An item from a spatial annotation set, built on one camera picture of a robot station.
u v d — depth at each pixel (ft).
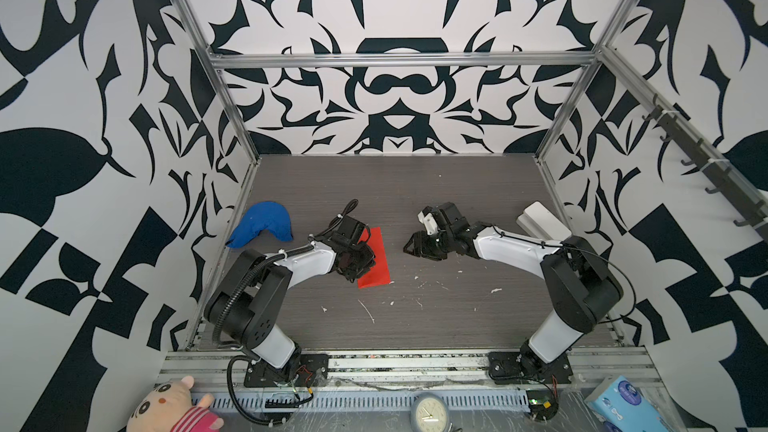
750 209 1.70
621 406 2.17
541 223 3.10
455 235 2.33
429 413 2.16
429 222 2.77
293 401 2.39
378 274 3.00
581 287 1.52
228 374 2.28
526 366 2.19
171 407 2.06
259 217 3.28
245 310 1.48
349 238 2.43
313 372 2.43
